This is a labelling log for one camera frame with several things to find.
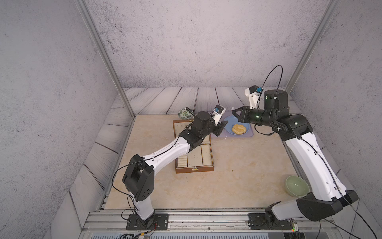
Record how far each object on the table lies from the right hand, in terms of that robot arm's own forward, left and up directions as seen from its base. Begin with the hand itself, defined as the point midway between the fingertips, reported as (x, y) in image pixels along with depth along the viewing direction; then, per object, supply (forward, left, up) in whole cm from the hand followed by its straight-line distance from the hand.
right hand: (232, 111), depth 64 cm
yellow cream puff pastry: (+22, -13, -38) cm, 46 cm away
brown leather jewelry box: (-2, +14, -36) cm, 39 cm away
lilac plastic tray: (+19, -4, -40) cm, 44 cm away
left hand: (+6, 0, -11) cm, 13 cm away
